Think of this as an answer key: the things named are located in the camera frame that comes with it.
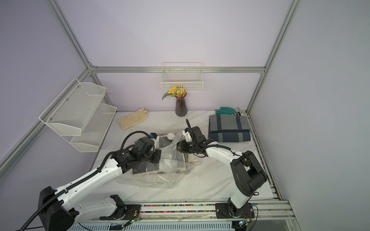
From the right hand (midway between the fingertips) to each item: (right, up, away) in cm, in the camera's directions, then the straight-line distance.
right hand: (179, 150), depth 87 cm
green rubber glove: (+37, +28, +32) cm, 57 cm away
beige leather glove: (-44, +19, +28) cm, 56 cm away
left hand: (-10, -1, -8) cm, 13 cm away
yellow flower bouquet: (-1, +39, +13) cm, 41 cm away
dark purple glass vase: (0, +27, +25) cm, 37 cm away
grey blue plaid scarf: (+34, +13, +17) cm, 40 cm away
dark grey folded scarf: (-18, -8, -7) cm, 21 cm away
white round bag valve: (-5, +8, +5) cm, 11 cm away
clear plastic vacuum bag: (-2, -4, -12) cm, 13 cm away
